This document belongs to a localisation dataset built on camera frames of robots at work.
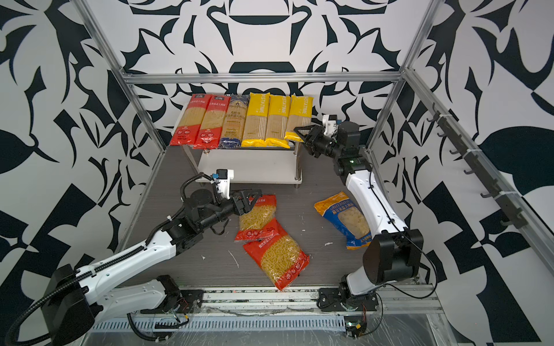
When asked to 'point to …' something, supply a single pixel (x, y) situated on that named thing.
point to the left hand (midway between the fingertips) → (255, 187)
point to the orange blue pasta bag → (343, 214)
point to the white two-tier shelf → (244, 165)
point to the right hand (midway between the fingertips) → (294, 130)
